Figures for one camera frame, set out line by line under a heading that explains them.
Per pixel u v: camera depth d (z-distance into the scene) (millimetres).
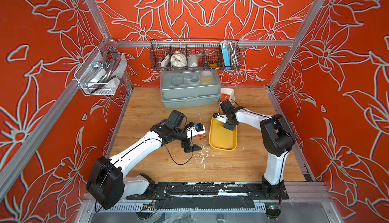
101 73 706
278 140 509
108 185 393
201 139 922
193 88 996
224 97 1058
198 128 643
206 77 1038
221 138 930
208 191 742
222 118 880
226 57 853
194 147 683
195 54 958
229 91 1109
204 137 924
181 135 658
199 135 924
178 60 882
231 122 849
